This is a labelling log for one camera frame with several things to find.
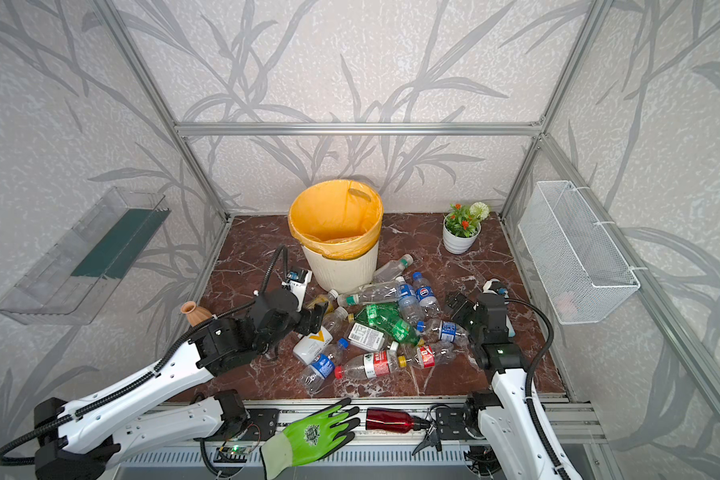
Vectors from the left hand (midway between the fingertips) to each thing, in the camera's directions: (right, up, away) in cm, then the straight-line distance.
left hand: (319, 292), depth 73 cm
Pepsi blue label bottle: (+29, -4, +19) cm, 35 cm away
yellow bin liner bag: (+1, +20, +29) cm, 36 cm away
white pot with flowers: (+42, +17, +26) cm, 53 cm away
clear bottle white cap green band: (+19, +3, +30) cm, 35 cm away
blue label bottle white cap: (+24, -6, +18) cm, 30 cm away
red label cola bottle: (+13, -20, +4) cm, 24 cm away
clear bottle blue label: (0, -21, +6) cm, 21 cm away
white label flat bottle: (+11, -15, +12) cm, 22 cm away
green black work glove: (-2, -35, -2) cm, 35 cm away
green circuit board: (-21, -39, -1) cm, 45 cm away
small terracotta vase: (-37, -8, +10) cm, 39 cm away
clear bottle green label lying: (+14, -5, +26) cm, 30 cm away
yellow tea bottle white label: (-5, -17, +8) cm, 19 cm away
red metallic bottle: (+18, -30, -2) cm, 36 cm away
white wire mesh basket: (+57, +6, -12) cm, 59 cm away
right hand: (+37, -2, +10) cm, 38 cm away
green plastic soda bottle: (+17, -9, +11) cm, 22 cm away
